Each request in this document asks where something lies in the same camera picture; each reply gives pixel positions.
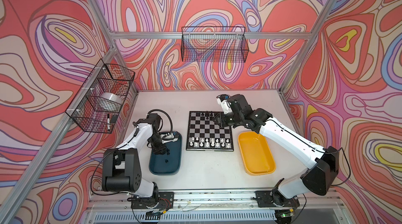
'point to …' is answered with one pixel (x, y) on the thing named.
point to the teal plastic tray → (166, 164)
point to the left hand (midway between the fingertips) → (161, 146)
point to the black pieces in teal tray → (166, 160)
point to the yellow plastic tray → (256, 154)
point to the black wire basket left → (99, 104)
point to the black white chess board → (204, 134)
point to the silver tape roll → (112, 97)
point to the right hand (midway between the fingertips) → (216, 123)
